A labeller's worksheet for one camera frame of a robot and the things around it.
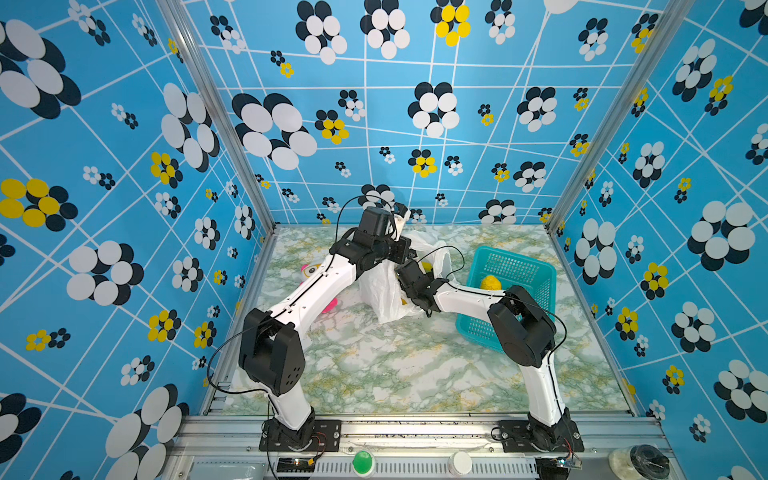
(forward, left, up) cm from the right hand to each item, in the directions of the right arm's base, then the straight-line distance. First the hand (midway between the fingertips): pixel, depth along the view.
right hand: (421, 276), depth 100 cm
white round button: (-52, -6, +2) cm, 52 cm away
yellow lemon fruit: (-4, -22, +1) cm, 23 cm away
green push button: (-52, +15, +4) cm, 54 cm away
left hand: (-3, +4, +20) cm, 21 cm away
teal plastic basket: (-1, -39, -1) cm, 39 cm away
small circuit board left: (-52, +33, -7) cm, 62 cm away
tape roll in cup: (-51, -43, +5) cm, 67 cm away
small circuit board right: (-51, -31, -2) cm, 60 cm away
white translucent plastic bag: (-12, +12, +12) cm, 21 cm away
